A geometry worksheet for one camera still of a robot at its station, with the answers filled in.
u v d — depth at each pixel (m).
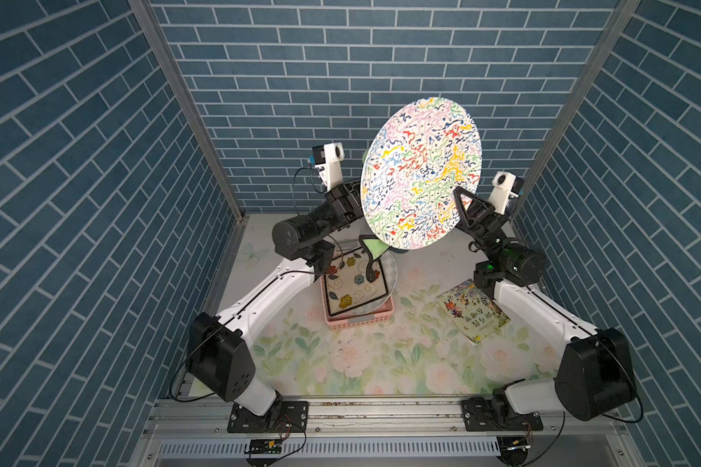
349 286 0.94
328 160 0.49
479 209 0.54
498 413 0.67
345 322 0.85
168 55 0.77
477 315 0.91
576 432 0.74
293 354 0.85
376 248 0.53
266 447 0.72
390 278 0.91
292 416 0.74
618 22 0.72
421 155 0.46
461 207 0.53
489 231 0.52
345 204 0.47
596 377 0.41
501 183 0.54
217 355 0.41
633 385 0.43
